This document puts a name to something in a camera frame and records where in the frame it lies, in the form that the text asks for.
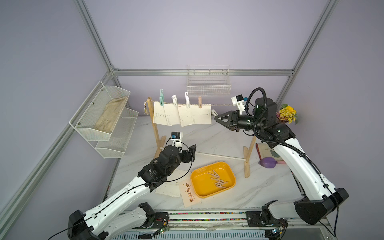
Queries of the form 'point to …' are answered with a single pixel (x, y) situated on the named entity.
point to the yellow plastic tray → (203, 186)
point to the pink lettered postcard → (189, 198)
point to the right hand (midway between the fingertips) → (216, 122)
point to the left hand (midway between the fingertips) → (187, 147)
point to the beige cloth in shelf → (107, 120)
